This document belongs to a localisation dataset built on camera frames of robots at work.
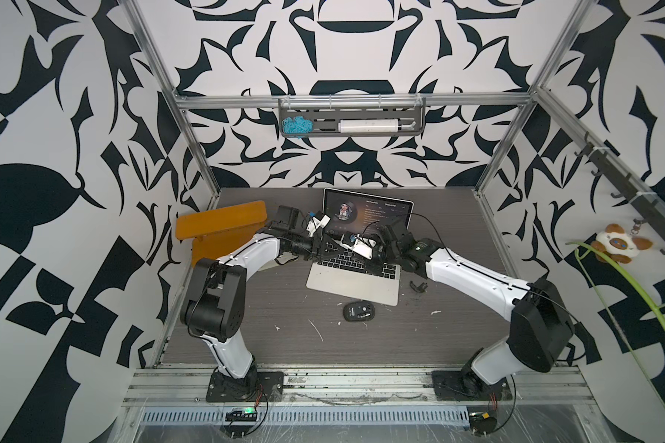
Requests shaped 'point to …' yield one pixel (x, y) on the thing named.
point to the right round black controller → (481, 424)
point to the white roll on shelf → (368, 125)
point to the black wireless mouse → (358, 311)
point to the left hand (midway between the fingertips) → (336, 250)
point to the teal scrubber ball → (296, 125)
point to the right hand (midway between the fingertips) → (351, 248)
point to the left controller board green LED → (242, 414)
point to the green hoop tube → (658, 305)
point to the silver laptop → (356, 221)
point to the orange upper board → (220, 220)
